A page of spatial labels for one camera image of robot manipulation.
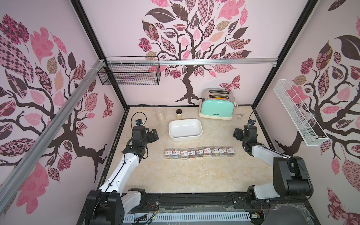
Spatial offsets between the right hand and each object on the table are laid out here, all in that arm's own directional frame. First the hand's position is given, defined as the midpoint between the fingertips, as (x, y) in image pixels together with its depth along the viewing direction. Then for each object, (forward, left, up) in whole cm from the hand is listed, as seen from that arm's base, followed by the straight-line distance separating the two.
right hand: (243, 132), depth 93 cm
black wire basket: (+57, +88, +11) cm, 105 cm away
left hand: (-5, +62, +7) cm, 63 cm away
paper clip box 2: (-12, +46, -5) cm, 48 cm away
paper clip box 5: (-10, +25, -6) cm, 28 cm away
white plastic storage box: (+8, +38, -7) cm, 40 cm away
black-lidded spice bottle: (+18, +44, +1) cm, 47 cm away
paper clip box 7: (-10, +15, -6) cm, 19 cm away
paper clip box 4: (-12, +36, -6) cm, 38 cm away
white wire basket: (-1, -27, +17) cm, 32 cm away
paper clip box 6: (-11, +20, -6) cm, 24 cm away
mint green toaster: (+22, +15, +6) cm, 28 cm away
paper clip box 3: (-12, +41, -6) cm, 43 cm away
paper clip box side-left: (-11, +30, -6) cm, 33 cm away
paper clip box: (-12, +51, -5) cm, 53 cm away
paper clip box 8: (-11, +10, -6) cm, 16 cm away
